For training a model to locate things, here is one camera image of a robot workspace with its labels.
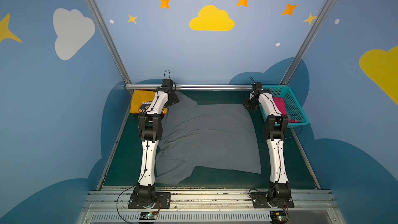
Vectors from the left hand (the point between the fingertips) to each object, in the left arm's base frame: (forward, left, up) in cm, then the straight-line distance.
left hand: (174, 101), depth 109 cm
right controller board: (-66, -56, -6) cm, 87 cm away
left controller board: (-67, +5, -6) cm, 67 cm away
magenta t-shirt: (-4, -77, -1) cm, 77 cm away
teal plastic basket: (+1, -83, -2) cm, 83 cm away
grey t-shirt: (-26, -32, -4) cm, 42 cm away
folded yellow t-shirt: (-2, +22, +3) cm, 22 cm away
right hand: (+1, -53, -3) cm, 53 cm away
